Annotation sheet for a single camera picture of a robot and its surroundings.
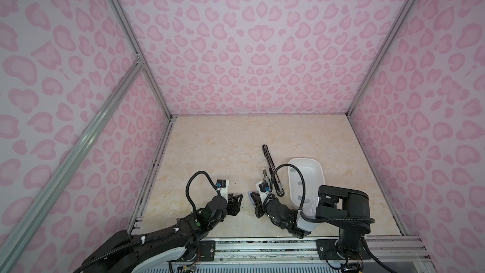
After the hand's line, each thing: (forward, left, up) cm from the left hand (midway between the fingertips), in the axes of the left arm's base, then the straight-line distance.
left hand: (240, 194), depth 83 cm
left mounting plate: (-20, +14, -4) cm, 25 cm away
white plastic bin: (+10, -36, -7) cm, 38 cm away
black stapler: (+8, -17, -3) cm, 19 cm away
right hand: (0, -5, -2) cm, 5 cm away
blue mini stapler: (-1, -4, -2) cm, 5 cm away
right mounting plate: (-21, -33, -5) cm, 39 cm away
